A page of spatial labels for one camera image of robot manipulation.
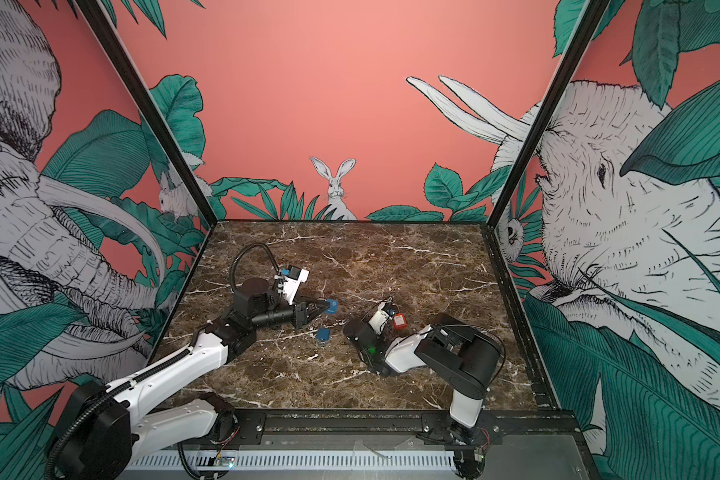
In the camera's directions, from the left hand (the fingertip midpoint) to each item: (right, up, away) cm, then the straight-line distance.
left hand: (328, 303), depth 74 cm
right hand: (+4, -7, +16) cm, 18 cm away
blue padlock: (-4, -12, +16) cm, 21 cm away
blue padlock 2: (+1, -1, +2) cm, 2 cm away
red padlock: (+20, -9, +18) cm, 29 cm away
